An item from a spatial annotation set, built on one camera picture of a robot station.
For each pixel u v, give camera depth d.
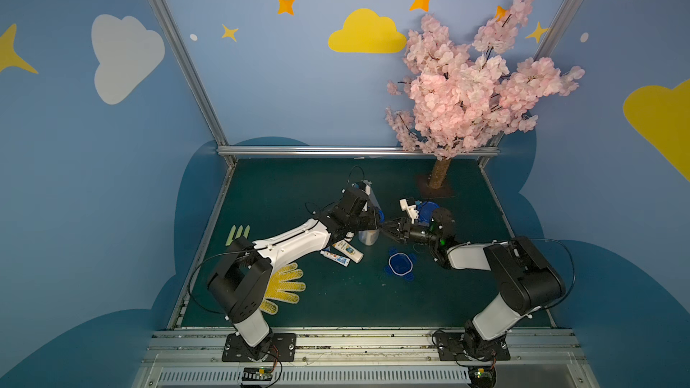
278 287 0.84
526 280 0.48
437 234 0.75
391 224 0.81
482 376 0.73
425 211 0.84
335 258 0.91
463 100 0.71
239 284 0.45
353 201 0.65
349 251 0.91
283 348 0.73
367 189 0.80
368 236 0.91
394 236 0.79
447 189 1.11
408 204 0.84
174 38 0.81
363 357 0.74
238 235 0.97
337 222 0.65
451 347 0.75
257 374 0.72
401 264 0.91
